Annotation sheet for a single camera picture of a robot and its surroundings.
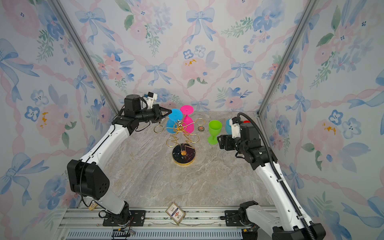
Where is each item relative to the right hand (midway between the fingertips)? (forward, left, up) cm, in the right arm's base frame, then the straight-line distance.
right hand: (226, 136), depth 74 cm
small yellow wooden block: (-27, +68, -24) cm, 77 cm away
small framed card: (-30, +25, -25) cm, 46 cm away
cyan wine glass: (+9, +26, +5) cm, 28 cm away
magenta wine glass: (+5, +19, +3) cm, 20 cm away
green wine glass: (+15, +3, -12) cm, 20 cm away
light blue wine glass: (+15, -5, -12) cm, 20 cm away
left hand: (+11, +27, +7) cm, 30 cm away
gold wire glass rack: (+3, +23, -24) cm, 33 cm away
